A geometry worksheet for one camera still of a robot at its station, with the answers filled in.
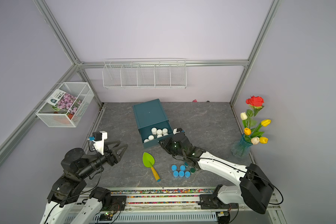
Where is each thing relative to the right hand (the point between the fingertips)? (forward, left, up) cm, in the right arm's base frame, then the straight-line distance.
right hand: (158, 141), depth 77 cm
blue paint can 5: (-13, -17, -16) cm, 26 cm away
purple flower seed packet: (+16, +49, +16) cm, 54 cm away
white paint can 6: (+4, 0, 0) cm, 4 cm away
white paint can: (+1, +7, 0) cm, 7 cm away
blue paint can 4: (-13, -13, -16) cm, 24 cm away
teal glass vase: (0, -50, -8) cm, 50 cm away
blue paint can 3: (-13, -10, -16) cm, 23 cm away
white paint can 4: (+6, 0, 0) cm, 6 cm away
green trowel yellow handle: (-4, +7, -19) cm, 21 cm away
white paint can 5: (+8, -3, -1) cm, 9 cm away
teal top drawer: (+6, +4, -2) cm, 8 cm away
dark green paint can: (-11, -20, -16) cm, 28 cm away
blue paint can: (-9, -9, -17) cm, 21 cm away
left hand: (-7, +14, +11) cm, 19 cm away
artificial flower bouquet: (+8, -51, +6) cm, 52 cm away
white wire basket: (+9, +56, +11) cm, 58 cm away
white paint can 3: (+8, +3, -1) cm, 8 cm away
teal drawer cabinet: (+17, +5, +3) cm, 18 cm away
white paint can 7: (+5, -4, -1) cm, 7 cm away
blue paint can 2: (-9, -14, -17) cm, 24 cm away
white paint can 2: (+3, +4, -1) cm, 5 cm away
